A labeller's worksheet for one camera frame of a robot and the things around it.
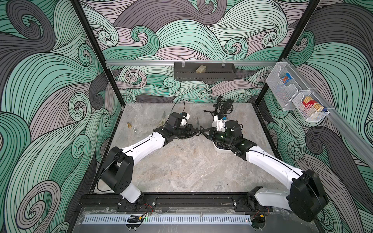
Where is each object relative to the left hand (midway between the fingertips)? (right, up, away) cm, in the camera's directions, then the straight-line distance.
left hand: (199, 130), depth 80 cm
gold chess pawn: (-49, +1, +24) cm, 55 cm away
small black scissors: (0, 0, 0) cm, 1 cm away
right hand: (+1, 0, -1) cm, 2 cm away
